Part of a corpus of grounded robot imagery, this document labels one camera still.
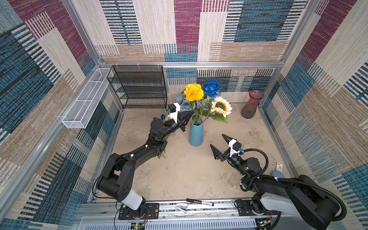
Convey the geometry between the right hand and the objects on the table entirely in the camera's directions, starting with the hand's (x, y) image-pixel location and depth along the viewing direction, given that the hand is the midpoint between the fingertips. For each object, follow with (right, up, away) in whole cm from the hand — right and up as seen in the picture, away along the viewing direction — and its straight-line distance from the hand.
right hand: (216, 140), depth 76 cm
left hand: (-12, +15, -4) cm, 20 cm away
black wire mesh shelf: (-51, +36, +35) cm, 72 cm away
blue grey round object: (+37, -20, +7) cm, 42 cm away
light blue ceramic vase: (-10, 0, +13) cm, 16 cm away
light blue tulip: (-29, -8, +4) cm, 31 cm away
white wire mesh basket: (-68, +13, -4) cm, 70 cm away
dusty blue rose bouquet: (-16, +18, -3) cm, 24 cm away
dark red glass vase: (+30, +18, +30) cm, 46 cm away
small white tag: (+40, -18, +11) cm, 45 cm away
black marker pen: (-8, -32, 0) cm, 33 cm away
